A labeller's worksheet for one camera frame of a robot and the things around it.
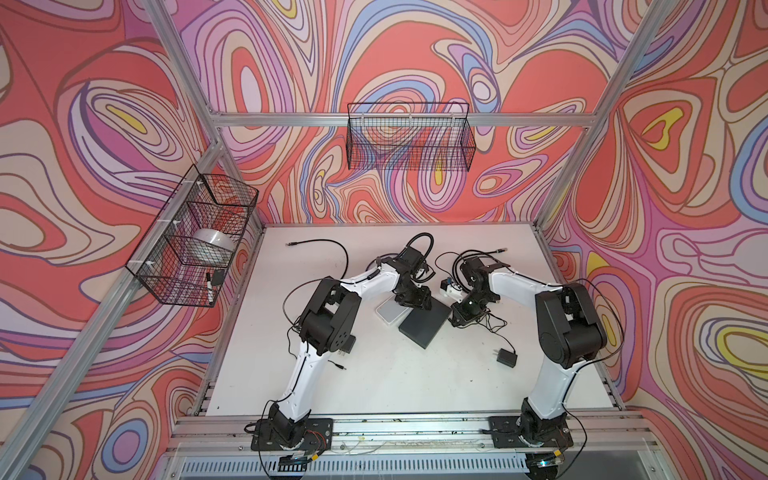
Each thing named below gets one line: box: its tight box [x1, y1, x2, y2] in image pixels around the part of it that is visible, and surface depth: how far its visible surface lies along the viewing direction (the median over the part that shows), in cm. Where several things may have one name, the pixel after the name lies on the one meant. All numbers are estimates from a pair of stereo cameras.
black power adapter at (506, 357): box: [492, 348, 518, 368], surface depth 87 cm
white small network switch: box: [375, 294, 409, 325], surface depth 95 cm
